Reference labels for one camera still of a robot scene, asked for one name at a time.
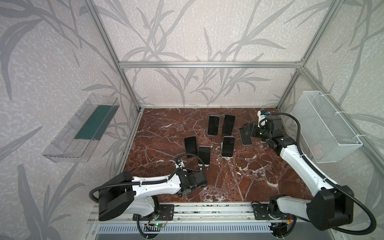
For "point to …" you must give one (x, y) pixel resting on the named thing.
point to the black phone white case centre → (204, 153)
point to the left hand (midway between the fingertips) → (188, 170)
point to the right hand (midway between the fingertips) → (249, 121)
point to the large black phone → (246, 139)
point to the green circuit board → (159, 224)
